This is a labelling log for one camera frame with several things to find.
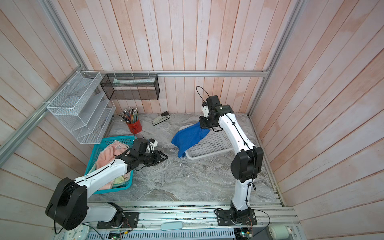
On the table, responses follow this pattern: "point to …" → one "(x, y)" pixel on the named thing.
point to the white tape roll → (279, 232)
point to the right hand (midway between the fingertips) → (202, 124)
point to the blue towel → (187, 137)
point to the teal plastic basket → (130, 141)
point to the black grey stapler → (164, 116)
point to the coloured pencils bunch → (129, 115)
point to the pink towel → (107, 156)
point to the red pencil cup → (135, 128)
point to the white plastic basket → (214, 142)
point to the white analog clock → (80, 233)
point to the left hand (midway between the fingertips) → (166, 161)
